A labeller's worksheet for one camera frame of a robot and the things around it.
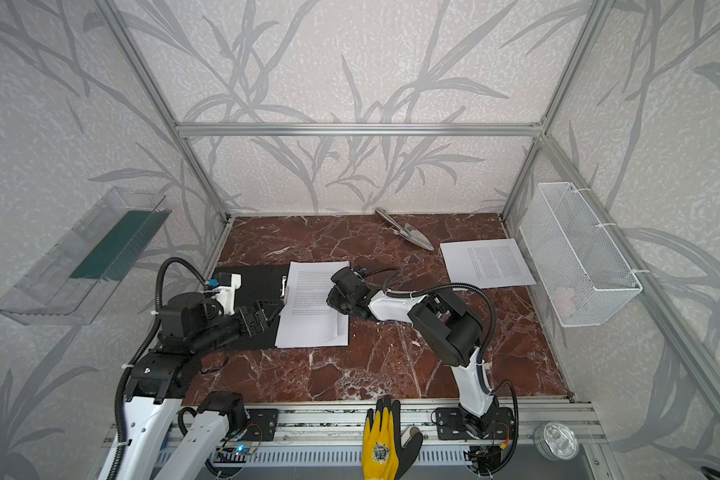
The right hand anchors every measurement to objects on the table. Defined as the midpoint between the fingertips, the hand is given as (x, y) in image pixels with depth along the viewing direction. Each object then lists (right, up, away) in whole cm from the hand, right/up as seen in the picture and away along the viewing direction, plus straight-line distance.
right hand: (327, 289), depth 94 cm
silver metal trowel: (+28, +19, +21) cm, 40 cm away
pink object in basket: (+62, +1, -22) cm, 65 cm away
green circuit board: (-20, -37, -21) cm, 47 cm away
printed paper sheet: (+55, +7, +12) cm, 57 cm away
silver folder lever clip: (-16, +1, +5) cm, 16 cm away
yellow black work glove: (+18, -34, -26) cm, 46 cm away
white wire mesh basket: (+59, +9, -32) cm, 68 cm away
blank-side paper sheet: (-6, -9, -2) cm, 11 cm away
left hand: (-8, +2, -24) cm, 26 cm away
